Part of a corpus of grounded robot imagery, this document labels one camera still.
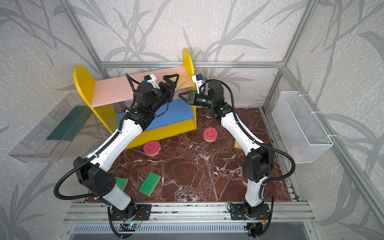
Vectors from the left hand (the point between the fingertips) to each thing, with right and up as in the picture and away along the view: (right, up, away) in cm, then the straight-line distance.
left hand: (179, 75), depth 68 cm
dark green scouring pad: (-48, -23, -3) cm, 53 cm away
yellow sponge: (+34, -37, +30) cm, 59 cm away
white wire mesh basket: (+52, -27, -6) cm, 59 cm away
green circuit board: (-26, -73, +5) cm, 77 cm away
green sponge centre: (-19, -56, +15) cm, 61 cm away
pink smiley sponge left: (-22, -38, +26) cm, 51 cm away
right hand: (-1, -7, +3) cm, 7 cm away
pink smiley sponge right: (+16, -30, +34) cm, 48 cm away
